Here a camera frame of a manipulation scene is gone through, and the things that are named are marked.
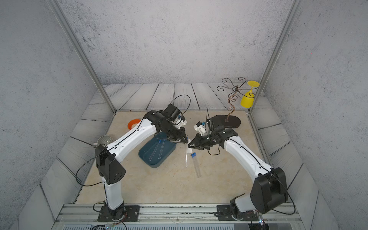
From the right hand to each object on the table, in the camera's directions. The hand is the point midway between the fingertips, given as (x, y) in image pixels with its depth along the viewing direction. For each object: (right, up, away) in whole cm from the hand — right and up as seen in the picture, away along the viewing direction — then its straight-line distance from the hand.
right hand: (189, 146), depth 75 cm
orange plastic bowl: (-42, +11, +33) cm, 55 cm away
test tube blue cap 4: (+5, -15, +14) cm, 21 cm away
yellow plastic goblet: (+40, +27, +24) cm, 54 cm away
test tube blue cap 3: (-2, -9, +20) cm, 22 cm away
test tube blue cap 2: (-19, -10, +18) cm, 28 cm away
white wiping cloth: (0, -2, 0) cm, 2 cm away
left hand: (0, +2, +1) cm, 2 cm away
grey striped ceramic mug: (-58, 0, +24) cm, 63 cm away
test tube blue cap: (-23, -7, +21) cm, 32 cm away
